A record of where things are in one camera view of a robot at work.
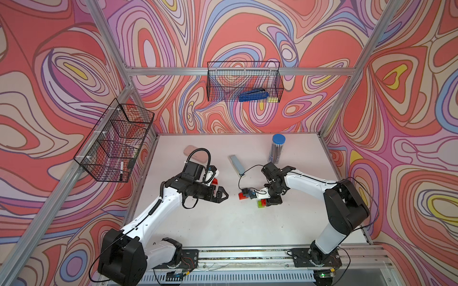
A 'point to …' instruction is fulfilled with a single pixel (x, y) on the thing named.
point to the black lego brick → (245, 191)
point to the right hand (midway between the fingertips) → (270, 202)
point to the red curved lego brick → (214, 182)
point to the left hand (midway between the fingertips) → (221, 195)
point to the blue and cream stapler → (237, 166)
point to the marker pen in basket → (121, 171)
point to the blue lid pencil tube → (278, 140)
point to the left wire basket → (110, 151)
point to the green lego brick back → (259, 204)
